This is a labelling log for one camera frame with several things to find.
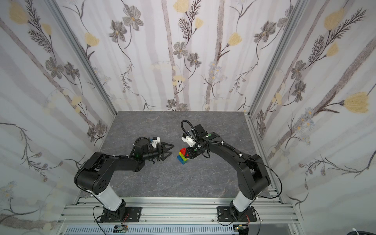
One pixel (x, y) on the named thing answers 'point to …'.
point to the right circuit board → (242, 229)
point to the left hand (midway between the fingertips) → (173, 148)
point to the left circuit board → (118, 228)
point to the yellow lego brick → (179, 152)
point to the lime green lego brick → (185, 159)
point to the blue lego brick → (180, 158)
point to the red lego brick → (183, 151)
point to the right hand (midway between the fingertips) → (190, 151)
